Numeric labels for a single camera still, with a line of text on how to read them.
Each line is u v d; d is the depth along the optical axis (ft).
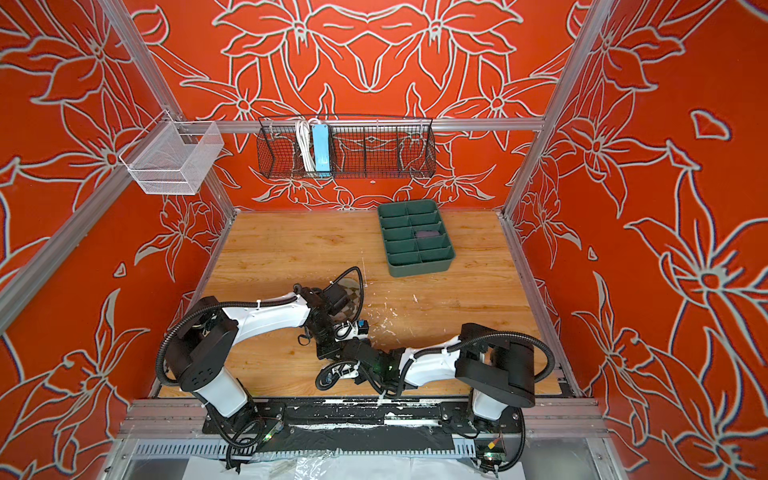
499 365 1.48
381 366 2.05
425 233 3.50
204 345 1.50
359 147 3.20
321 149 2.94
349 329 2.46
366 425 2.39
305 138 2.90
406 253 3.28
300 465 2.21
